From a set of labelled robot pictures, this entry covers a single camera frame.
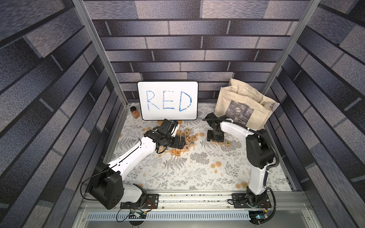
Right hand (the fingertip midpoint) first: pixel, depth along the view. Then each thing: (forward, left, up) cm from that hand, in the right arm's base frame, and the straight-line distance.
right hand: (212, 139), depth 95 cm
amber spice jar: (+19, +57, +6) cm, 61 cm away
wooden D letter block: (-2, -10, -2) cm, 11 cm away
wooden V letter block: (+8, +16, 0) cm, 18 cm away
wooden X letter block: (-7, +18, 0) cm, 19 cm away
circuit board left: (-43, +42, -3) cm, 61 cm away
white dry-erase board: (+21, +36, +17) cm, 45 cm away
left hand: (-8, +22, +11) cm, 26 cm away
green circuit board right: (-43, -19, -4) cm, 47 cm away
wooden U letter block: (-10, +26, 0) cm, 28 cm away
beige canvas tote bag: (+15, -20, +18) cm, 31 cm away
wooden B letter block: (-10, +23, -1) cm, 26 cm away
